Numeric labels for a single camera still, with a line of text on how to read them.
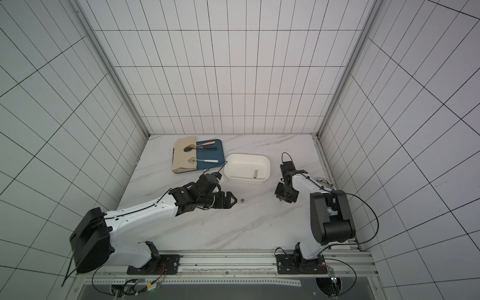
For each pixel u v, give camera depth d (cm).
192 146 112
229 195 71
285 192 78
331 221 46
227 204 70
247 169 103
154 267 66
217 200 70
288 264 72
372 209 44
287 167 77
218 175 76
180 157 107
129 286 107
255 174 100
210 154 109
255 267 73
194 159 106
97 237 40
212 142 115
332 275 70
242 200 89
